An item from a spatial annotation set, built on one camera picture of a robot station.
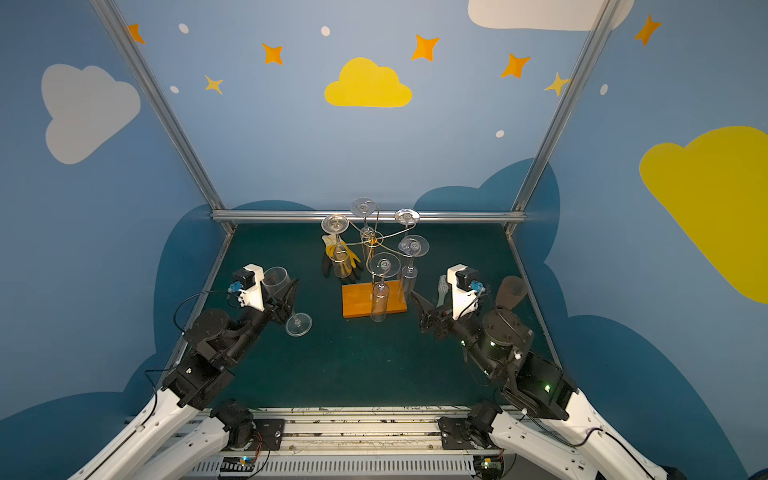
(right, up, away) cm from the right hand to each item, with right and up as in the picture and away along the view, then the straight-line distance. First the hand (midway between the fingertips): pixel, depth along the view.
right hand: (436, 283), depth 60 cm
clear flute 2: (-11, +3, +8) cm, 14 cm away
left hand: (-34, +1, +7) cm, 35 cm away
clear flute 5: (-16, +19, +20) cm, 32 cm away
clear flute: (-34, +1, +3) cm, 34 cm away
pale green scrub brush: (+9, -6, +42) cm, 43 cm away
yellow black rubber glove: (-33, +11, +55) cm, 65 cm away
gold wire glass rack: (-12, +10, +16) cm, 22 cm away
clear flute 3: (-4, +8, +12) cm, 15 cm away
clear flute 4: (-4, +16, +20) cm, 26 cm away
